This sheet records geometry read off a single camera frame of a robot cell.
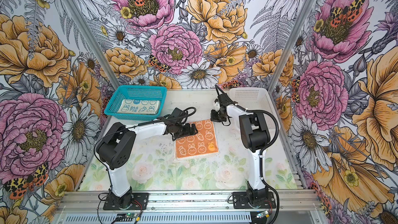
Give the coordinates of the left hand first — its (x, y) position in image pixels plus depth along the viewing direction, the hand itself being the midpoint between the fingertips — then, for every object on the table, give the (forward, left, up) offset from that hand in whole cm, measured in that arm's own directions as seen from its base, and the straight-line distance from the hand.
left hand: (190, 136), depth 94 cm
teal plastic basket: (+33, +48, +4) cm, 58 cm away
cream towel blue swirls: (+23, +32, 0) cm, 39 cm away
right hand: (+10, -14, -1) cm, 17 cm away
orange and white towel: (-4, -8, -3) cm, 9 cm away
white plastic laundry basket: (+29, -46, 0) cm, 55 cm away
